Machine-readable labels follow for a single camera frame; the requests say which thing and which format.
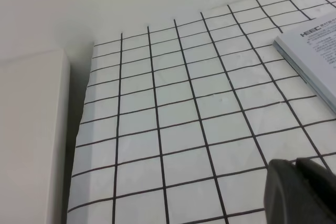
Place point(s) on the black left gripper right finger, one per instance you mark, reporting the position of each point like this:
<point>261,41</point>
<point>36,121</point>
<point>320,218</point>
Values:
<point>319,178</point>

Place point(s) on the book with red cover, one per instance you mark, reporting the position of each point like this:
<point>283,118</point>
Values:
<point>310,50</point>

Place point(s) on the white box at table edge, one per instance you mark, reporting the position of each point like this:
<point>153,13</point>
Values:
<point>34,107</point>

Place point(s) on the white black-grid tablecloth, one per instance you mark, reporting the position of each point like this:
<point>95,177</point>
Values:
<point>179,124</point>

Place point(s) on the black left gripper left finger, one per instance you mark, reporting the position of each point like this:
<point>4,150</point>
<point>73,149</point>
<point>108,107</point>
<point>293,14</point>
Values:
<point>289,198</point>

